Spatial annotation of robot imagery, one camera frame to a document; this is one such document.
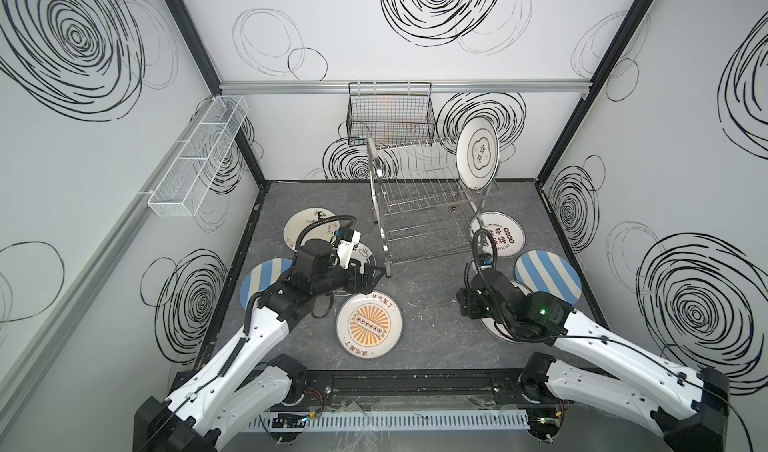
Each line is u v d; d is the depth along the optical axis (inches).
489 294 21.7
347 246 26.3
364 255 38.7
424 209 27.4
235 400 20.6
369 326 33.2
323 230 21.4
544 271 37.6
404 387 29.7
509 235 41.1
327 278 24.7
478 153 31.2
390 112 37.9
